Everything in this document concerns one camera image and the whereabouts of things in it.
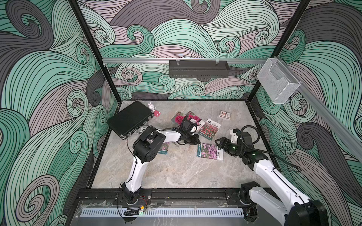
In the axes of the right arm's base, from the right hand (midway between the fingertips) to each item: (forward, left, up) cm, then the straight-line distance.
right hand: (217, 143), depth 82 cm
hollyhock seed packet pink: (+26, +10, -10) cm, 30 cm away
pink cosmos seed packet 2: (+1, +33, -9) cm, 34 cm away
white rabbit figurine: (+34, +44, -3) cm, 56 cm away
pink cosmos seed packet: (0, +3, -10) cm, 11 cm away
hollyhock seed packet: (+27, +23, -9) cm, 36 cm away
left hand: (+7, +8, -9) cm, 14 cm away
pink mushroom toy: (+31, +41, -9) cm, 52 cm away
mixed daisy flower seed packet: (+17, 0, -11) cm, 20 cm away
